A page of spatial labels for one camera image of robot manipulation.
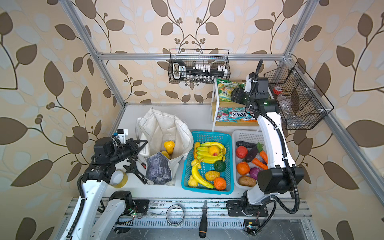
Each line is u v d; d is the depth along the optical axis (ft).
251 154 2.84
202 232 2.18
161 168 2.37
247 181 2.52
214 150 2.81
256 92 1.77
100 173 1.66
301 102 2.38
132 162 2.92
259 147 2.93
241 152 2.86
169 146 2.99
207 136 3.07
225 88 2.57
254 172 2.64
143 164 2.91
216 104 2.42
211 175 2.64
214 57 2.99
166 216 2.38
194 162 2.78
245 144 3.07
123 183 2.68
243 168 2.64
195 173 2.59
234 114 2.85
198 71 2.71
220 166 2.70
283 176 1.32
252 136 3.07
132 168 2.85
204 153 2.86
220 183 2.47
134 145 2.10
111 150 1.88
